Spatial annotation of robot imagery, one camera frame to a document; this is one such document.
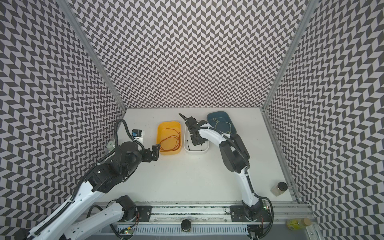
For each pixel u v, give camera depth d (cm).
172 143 96
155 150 62
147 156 61
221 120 112
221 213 75
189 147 96
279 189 74
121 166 49
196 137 72
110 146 84
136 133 59
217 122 105
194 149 94
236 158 55
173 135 101
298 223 63
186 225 62
